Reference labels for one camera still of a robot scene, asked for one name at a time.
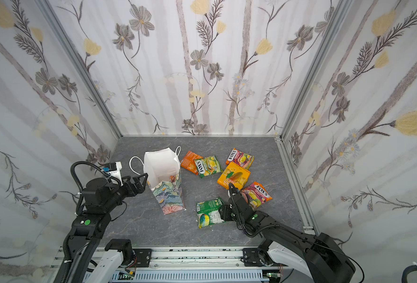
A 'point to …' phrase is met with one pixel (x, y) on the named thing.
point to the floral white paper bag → (164, 178)
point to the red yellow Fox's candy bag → (255, 194)
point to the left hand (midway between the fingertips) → (137, 171)
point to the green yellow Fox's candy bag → (208, 166)
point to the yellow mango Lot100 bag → (234, 174)
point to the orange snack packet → (189, 163)
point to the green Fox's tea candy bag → (208, 212)
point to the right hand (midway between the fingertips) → (217, 206)
